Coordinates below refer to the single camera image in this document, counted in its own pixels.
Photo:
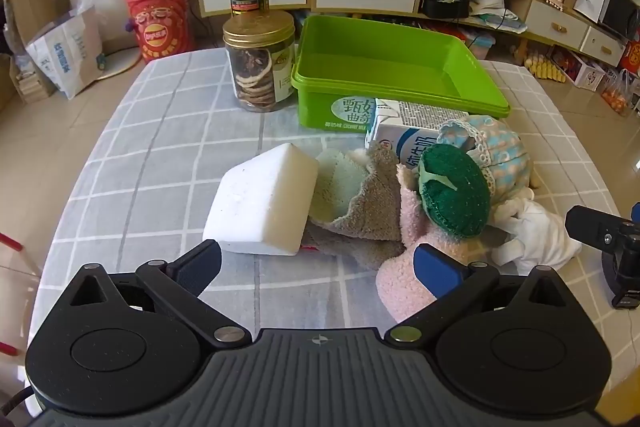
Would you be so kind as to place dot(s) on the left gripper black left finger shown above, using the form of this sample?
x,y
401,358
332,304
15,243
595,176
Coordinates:
x,y
197,268

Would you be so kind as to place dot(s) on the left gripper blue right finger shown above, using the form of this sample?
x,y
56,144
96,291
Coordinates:
x,y
436,271

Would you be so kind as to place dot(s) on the pink fluffy plush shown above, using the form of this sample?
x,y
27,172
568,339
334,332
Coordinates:
x,y
398,287

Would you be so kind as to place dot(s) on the white cloth glove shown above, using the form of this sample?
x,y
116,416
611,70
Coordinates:
x,y
536,236

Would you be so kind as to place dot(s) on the white sponge block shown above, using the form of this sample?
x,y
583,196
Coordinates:
x,y
261,206

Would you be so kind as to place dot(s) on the grey green knitted cloth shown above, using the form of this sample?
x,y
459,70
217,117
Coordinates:
x,y
355,208

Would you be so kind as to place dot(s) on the doll with blue bonnet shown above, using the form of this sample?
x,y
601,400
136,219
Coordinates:
x,y
497,150

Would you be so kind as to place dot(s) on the blue white milk carton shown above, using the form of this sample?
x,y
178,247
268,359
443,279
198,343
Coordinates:
x,y
406,128

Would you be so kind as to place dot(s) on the yellow egg tray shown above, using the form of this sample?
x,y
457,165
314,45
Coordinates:
x,y
542,68

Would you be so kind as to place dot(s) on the green plastic bin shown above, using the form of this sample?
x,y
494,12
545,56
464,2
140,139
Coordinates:
x,y
344,65

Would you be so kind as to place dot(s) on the gold lid glass jar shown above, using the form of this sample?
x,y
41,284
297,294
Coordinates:
x,y
261,55

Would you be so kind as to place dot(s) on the white paper bag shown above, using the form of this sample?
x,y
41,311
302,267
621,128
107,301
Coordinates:
x,y
69,51

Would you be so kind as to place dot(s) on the red cartoon bucket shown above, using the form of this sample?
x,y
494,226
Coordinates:
x,y
161,27

